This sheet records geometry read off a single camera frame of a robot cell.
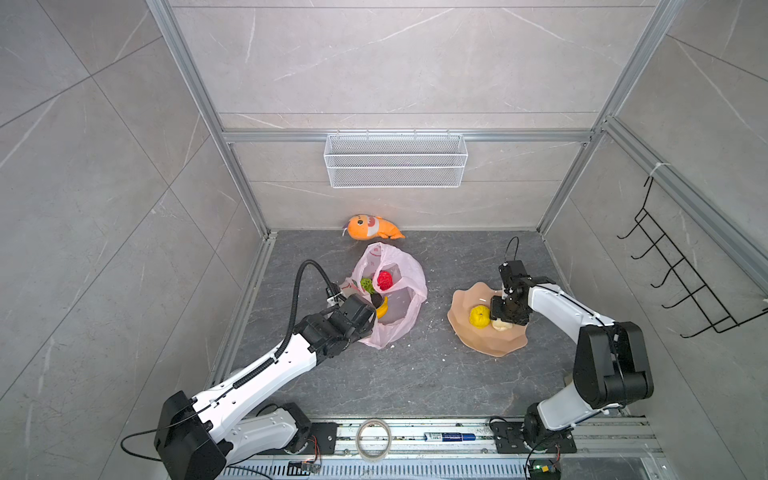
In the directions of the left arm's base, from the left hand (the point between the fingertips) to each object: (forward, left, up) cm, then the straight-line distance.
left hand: (366, 319), depth 79 cm
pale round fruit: (+2, -40, -10) cm, 41 cm away
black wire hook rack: (-12, -72, +18) cm, 75 cm away
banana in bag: (+10, -4, -14) cm, 17 cm away
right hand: (+5, -42, -11) cm, 44 cm away
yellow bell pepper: (+5, -34, -10) cm, 36 cm away
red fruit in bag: (+19, -5, -9) cm, 21 cm away
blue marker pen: (-26, -20, -14) cm, 36 cm away
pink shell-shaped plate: (-1, -36, -15) cm, 39 cm away
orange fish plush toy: (+42, +2, -7) cm, 42 cm away
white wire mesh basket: (+52, -10, +14) cm, 55 cm away
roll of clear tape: (-25, +2, -15) cm, 29 cm away
